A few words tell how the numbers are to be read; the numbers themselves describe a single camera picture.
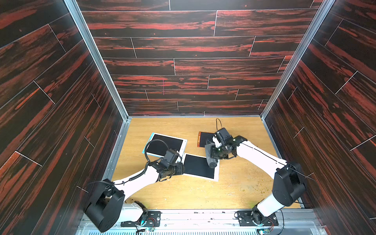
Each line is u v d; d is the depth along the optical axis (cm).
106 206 41
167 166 66
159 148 81
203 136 107
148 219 73
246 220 73
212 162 80
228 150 62
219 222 73
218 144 73
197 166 97
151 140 79
